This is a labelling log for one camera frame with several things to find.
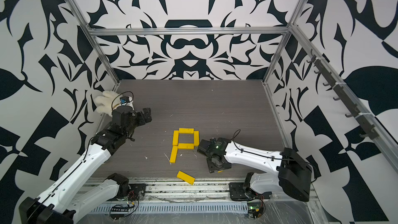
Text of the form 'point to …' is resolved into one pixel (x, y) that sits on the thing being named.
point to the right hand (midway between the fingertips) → (214, 166)
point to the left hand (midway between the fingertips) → (140, 108)
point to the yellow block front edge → (185, 177)
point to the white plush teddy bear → (108, 100)
